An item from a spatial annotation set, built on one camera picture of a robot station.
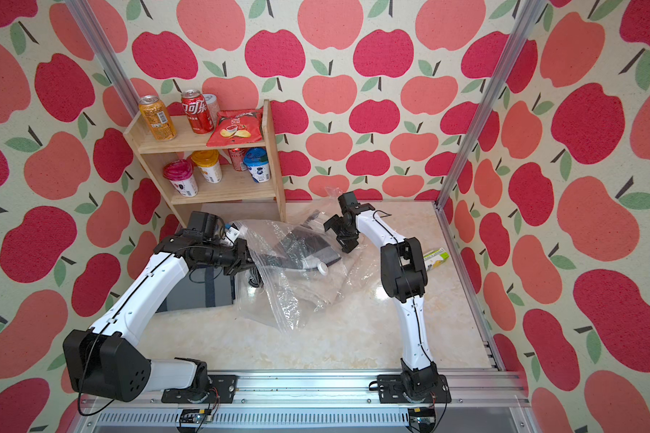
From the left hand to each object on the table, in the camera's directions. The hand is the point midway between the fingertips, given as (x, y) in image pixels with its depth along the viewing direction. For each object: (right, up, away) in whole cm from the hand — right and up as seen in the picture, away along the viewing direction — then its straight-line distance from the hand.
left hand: (264, 264), depth 75 cm
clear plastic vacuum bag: (+9, -3, +8) cm, 13 cm away
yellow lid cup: (-24, +33, +18) cm, 45 cm away
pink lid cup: (-30, +28, +12) cm, 43 cm away
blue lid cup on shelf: (-6, +32, +17) cm, 37 cm away
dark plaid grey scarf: (-24, -10, +16) cm, 30 cm away
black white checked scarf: (+10, +4, +9) cm, 14 cm away
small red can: (-15, +36, +23) cm, 46 cm away
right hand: (+20, +5, +27) cm, 34 cm away
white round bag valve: (+16, -3, +12) cm, 20 cm away
